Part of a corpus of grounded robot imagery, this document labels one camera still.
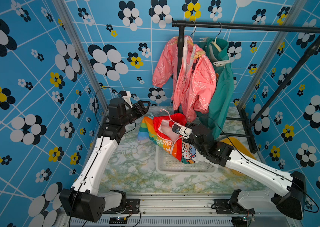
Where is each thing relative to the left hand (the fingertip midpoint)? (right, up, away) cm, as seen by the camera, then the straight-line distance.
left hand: (148, 103), depth 70 cm
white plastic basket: (+9, -36, +18) cm, 42 cm away
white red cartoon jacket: (+5, -14, +3) cm, 15 cm away
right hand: (+21, -9, +2) cm, 23 cm away
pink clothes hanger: (+11, -8, -3) cm, 14 cm away
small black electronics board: (-16, -60, +2) cm, 62 cm away
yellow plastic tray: (+56, -24, +25) cm, 66 cm away
